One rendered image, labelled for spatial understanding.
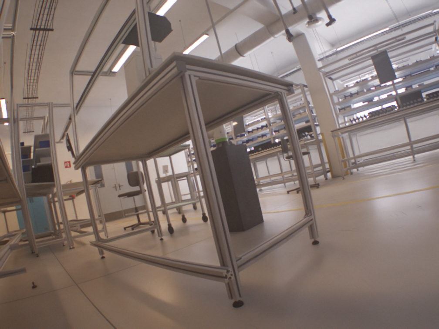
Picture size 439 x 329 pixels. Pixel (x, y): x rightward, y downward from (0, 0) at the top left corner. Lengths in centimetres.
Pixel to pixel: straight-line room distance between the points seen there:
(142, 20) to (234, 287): 123
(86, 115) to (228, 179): 686
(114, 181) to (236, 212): 642
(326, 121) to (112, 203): 655
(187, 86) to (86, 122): 764
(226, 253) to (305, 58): 541
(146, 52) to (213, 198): 71
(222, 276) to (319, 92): 512
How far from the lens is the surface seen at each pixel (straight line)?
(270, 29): 540
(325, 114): 560
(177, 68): 95
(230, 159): 228
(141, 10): 133
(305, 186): 146
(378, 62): 481
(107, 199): 820
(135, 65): 127
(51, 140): 396
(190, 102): 94
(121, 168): 851
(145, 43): 120
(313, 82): 578
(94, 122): 856
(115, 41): 169
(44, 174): 398
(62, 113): 845
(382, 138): 770
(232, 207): 232
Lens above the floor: 49
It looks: 4 degrees up
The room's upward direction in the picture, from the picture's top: 13 degrees counter-clockwise
